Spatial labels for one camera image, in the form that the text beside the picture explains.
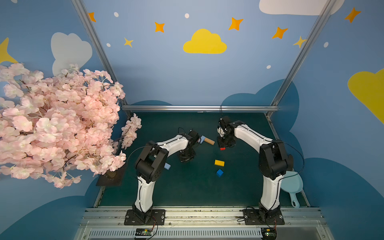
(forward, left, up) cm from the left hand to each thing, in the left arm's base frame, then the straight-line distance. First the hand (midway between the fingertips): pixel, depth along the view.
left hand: (190, 158), depth 95 cm
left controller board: (-40, +22, -2) cm, 45 cm away
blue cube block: (-10, -18, +1) cm, 20 cm away
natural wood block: (+13, -14, 0) cm, 19 cm away
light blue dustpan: (-14, -61, -1) cm, 62 cm away
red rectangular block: (+4, -20, +5) cm, 21 cm away
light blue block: (+16, -8, 0) cm, 18 cm away
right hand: (+8, -21, +5) cm, 23 cm away
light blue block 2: (-6, +15, -1) cm, 16 cm away
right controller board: (-39, -40, -3) cm, 56 cm away
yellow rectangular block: (-3, -19, 0) cm, 19 cm away
